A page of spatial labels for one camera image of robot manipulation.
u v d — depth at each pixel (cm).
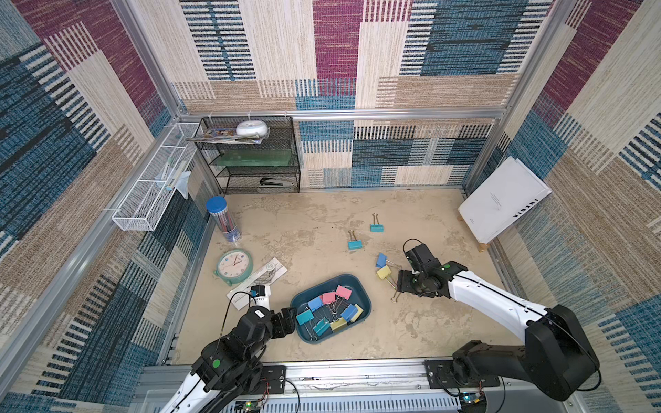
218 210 90
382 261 97
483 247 97
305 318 83
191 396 50
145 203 92
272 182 109
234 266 94
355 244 101
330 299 87
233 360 54
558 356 41
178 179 78
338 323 83
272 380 73
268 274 94
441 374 74
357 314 83
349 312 82
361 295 87
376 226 108
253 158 95
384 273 94
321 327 81
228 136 92
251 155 102
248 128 89
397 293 89
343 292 89
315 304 85
